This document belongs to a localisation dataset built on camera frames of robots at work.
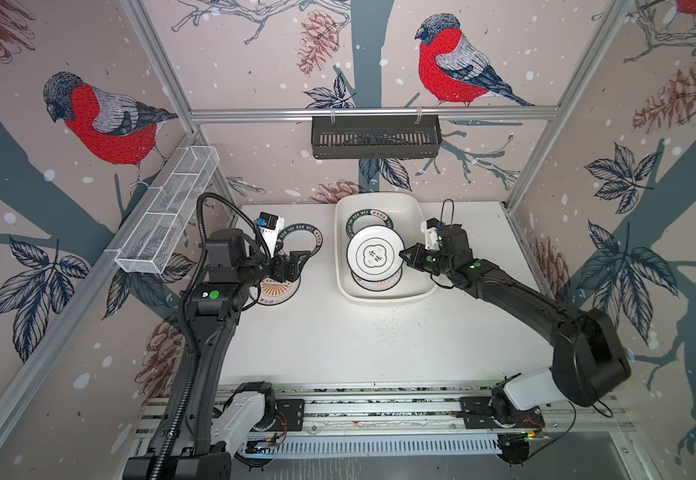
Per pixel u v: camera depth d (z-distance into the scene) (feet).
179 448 1.19
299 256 2.05
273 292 3.16
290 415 2.40
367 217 3.78
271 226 1.94
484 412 2.42
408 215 3.87
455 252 2.15
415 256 2.44
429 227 2.57
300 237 3.64
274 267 2.01
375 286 3.18
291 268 2.05
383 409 2.48
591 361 1.40
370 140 3.46
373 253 2.88
